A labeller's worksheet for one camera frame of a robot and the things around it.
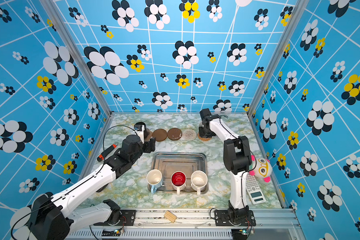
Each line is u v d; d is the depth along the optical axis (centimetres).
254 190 81
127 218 73
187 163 94
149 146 71
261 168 83
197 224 72
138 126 68
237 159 56
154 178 84
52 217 38
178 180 85
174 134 105
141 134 69
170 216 74
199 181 84
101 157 94
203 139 105
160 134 105
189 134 106
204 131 85
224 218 73
